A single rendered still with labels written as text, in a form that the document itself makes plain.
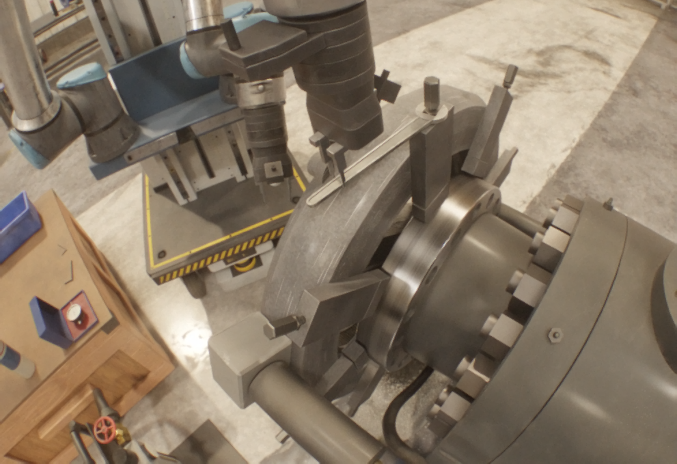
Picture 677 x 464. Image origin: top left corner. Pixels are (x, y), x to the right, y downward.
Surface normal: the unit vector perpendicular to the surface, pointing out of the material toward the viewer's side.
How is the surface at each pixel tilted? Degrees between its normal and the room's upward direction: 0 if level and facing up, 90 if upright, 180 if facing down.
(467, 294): 31
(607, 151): 0
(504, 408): 52
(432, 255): 25
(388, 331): 62
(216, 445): 0
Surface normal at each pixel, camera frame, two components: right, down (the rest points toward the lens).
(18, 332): -0.11, -0.67
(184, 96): 0.40, 0.64
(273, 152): 0.24, 0.48
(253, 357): 0.15, -0.85
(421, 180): -0.66, 0.65
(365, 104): 0.55, 0.27
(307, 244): -0.52, -0.15
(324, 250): -0.02, 0.08
